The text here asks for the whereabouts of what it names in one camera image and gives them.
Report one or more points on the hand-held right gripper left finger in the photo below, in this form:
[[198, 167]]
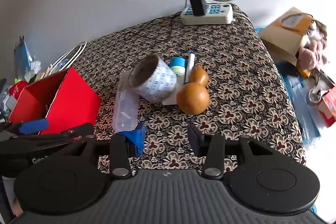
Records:
[[136, 138]]

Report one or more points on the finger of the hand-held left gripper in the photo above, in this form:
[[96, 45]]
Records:
[[65, 136], [34, 126]]

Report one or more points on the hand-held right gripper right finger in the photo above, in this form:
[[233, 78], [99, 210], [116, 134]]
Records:
[[195, 140]]

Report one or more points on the clear plastic case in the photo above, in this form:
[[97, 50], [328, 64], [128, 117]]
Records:
[[124, 111]]

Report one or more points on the red cardboard box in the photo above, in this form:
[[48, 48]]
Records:
[[73, 106]]

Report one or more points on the brown wooden gourd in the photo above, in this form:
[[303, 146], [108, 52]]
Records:
[[193, 98]]

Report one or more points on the printed tape roll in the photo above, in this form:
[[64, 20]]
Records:
[[157, 82]]

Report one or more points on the white marker with blue cap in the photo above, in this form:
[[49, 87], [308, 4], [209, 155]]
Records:
[[189, 66]]

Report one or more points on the white tube with blue cap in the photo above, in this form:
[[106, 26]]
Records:
[[176, 62]]

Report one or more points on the person's left forearm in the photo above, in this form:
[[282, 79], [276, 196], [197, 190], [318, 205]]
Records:
[[17, 207]]

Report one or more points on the red pouch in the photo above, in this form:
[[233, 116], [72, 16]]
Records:
[[17, 88]]

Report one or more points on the floral patterned cloth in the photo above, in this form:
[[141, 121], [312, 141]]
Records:
[[236, 82]]

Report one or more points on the blue packet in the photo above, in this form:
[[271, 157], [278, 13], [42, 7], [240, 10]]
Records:
[[22, 56]]

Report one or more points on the blue plastic bag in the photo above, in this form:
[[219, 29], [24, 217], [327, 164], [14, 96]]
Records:
[[302, 108]]

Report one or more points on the white power strip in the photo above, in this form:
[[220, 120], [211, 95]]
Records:
[[210, 18]]

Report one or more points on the silver metal object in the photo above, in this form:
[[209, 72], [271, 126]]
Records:
[[315, 92]]

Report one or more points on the brown cardboard box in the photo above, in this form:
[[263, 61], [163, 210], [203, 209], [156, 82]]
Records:
[[278, 35]]

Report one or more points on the black charger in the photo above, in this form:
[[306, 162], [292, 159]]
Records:
[[197, 5]]

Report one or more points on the small red carton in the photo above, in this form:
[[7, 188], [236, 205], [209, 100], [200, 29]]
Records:
[[328, 106]]

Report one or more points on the pink plush toy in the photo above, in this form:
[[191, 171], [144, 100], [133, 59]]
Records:
[[312, 53]]

